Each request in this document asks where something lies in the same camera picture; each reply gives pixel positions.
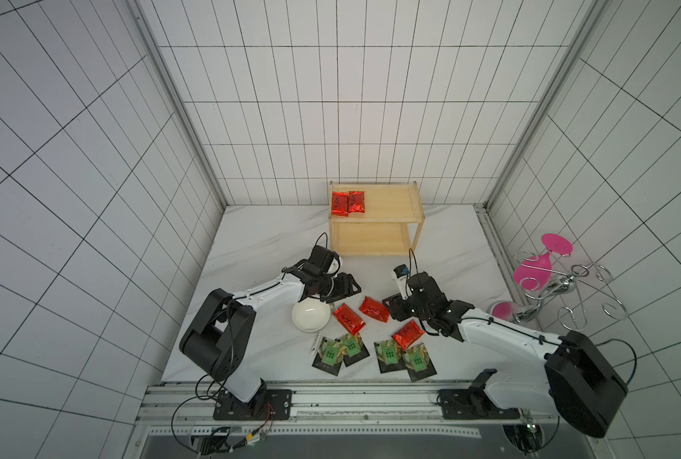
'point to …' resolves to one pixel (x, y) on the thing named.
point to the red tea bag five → (408, 336)
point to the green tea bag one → (329, 358)
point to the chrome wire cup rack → (558, 284)
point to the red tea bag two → (356, 202)
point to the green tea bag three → (389, 356)
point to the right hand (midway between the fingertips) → (381, 300)
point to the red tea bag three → (374, 309)
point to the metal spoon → (315, 347)
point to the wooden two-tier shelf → (374, 220)
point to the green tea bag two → (355, 347)
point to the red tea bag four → (352, 321)
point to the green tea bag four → (418, 362)
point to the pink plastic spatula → (534, 273)
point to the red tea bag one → (340, 204)
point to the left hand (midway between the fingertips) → (350, 296)
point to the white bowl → (311, 315)
